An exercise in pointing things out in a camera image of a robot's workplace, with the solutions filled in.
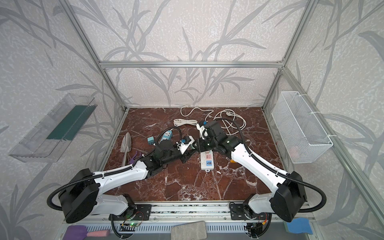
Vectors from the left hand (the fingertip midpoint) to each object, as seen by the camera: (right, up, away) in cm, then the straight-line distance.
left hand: (197, 142), depth 78 cm
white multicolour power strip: (+6, -12, +11) cm, 18 cm away
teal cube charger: (-32, -2, +21) cm, 38 cm away
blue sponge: (+49, -37, -9) cm, 62 cm away
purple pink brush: (-53, -40, -10) cm, 67 cm away
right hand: (-1, +2, -1) cm, 2 cm away
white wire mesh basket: (+45, +4, -17) cm, 48 cm away
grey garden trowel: (-48, -6, +21) cm, 52 cm away
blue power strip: (-21, +2, +24) cm, 32 cm away
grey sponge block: (0, -38, -11) cm, 40 cm away
